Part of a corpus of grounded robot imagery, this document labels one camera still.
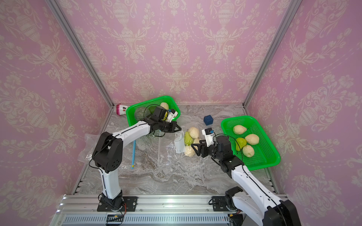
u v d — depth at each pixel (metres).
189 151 0.88
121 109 1.09
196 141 0.91
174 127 0.81
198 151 0.71
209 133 0.70
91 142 0.86
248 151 0.86
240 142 0.93
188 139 0.95
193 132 0.92
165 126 0.79
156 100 1.12
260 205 0.44
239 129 0.97
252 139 0.92
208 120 1.06
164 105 1.12
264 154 0.91
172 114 0.85
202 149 0.70
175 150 0.86
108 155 0.51
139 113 1.00
